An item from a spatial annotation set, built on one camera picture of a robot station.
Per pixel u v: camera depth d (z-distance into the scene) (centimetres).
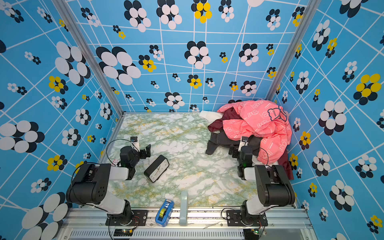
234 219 72
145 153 87
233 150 86
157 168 83
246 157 71
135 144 80
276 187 45
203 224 73
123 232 72
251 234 70
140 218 73
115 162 94
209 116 118
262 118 89
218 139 99
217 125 109
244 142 80
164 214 71
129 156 72
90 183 46
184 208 75
